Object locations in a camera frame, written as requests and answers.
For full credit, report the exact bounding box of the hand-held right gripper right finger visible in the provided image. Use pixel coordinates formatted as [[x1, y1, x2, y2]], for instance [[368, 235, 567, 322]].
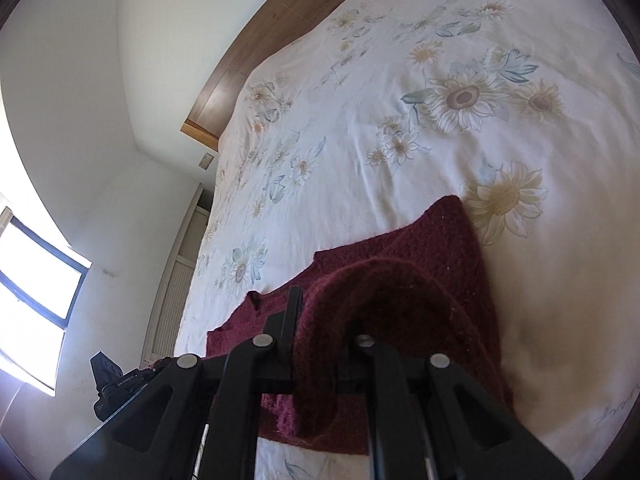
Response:
[[334, 319, 572, 480]]

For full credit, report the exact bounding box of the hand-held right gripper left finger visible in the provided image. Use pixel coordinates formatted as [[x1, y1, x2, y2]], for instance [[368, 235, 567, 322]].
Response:
[[49, 286, 304, 480]]

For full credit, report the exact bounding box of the burgundy knitted sweater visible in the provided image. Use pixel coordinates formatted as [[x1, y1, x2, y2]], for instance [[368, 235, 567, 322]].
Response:
[[205, 194, 517, 457]]

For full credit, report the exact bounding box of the window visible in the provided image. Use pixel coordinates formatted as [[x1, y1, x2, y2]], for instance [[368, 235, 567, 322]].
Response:
[[0, 204, 94, 397]]

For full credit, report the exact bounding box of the white low louvered cabinet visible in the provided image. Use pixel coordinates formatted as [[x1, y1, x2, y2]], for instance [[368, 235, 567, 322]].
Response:
[[141, 183, 214, 367]]

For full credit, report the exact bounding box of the wooden headboard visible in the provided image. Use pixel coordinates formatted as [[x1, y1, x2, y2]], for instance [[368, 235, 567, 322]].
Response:
[[180, 0, 389, 152]]

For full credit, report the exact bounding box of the white floral duvet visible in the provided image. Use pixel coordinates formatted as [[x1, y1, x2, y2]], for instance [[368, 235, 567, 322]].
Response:
[[174, 0, 640, 480]]

